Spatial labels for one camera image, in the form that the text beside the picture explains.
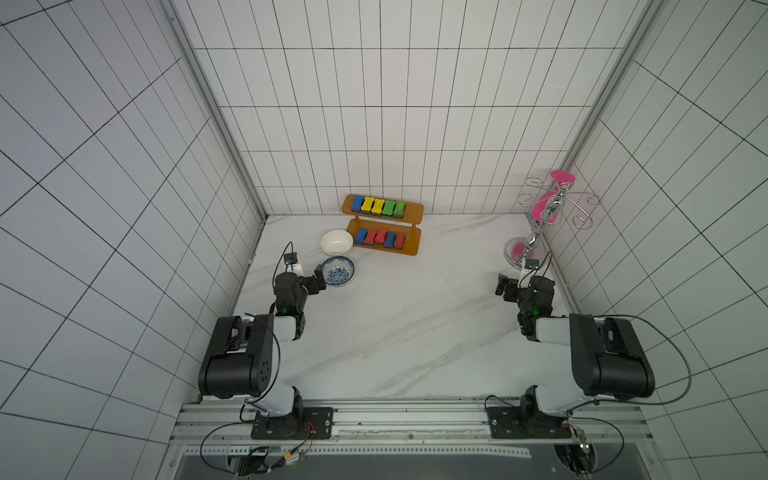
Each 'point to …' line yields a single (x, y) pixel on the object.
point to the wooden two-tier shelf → (413, 216)
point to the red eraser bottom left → (370, 237)
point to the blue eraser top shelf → (357, 203)
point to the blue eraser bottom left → (361, 235)
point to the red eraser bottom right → (399, 241)
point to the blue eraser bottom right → (390, 238)
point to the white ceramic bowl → (336, 242)
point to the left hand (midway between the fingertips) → (306, 270)
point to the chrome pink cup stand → (547, 203)
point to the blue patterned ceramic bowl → (338, 270)
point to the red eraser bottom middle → (380, 236)
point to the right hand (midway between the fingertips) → (506, 272)
